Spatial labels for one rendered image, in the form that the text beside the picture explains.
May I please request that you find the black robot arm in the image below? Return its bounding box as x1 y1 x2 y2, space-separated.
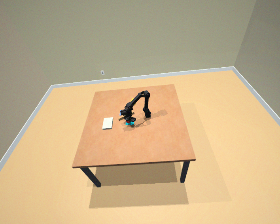
120 90 151 121

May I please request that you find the white flat rectangular slab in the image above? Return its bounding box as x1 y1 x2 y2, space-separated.
102 117 113 130

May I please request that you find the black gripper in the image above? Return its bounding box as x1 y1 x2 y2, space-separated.
126 113 136 122

